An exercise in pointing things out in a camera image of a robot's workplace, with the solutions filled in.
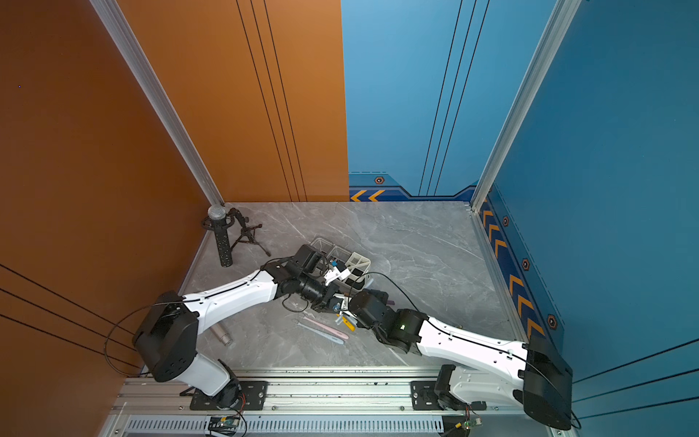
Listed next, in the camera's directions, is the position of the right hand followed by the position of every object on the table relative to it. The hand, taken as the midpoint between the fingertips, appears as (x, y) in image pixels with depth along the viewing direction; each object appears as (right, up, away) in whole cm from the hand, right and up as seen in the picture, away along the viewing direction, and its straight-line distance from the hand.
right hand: (364, 292), depth 79 cm
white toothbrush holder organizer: (-6, +8, -2) cm, 10 cm away
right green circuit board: (+27, -32, -9) cm, 43 cm away
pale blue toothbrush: (-13, -15, +6) cm, 21 cm away
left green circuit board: (-38, -34, -7) cm, 51 cm away
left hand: (-3, -4, -5) cm, 7 cm away
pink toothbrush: (-11, -13, +6) cm, 18 cm away
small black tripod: (-43, +16, +23) cm, 52 cm away
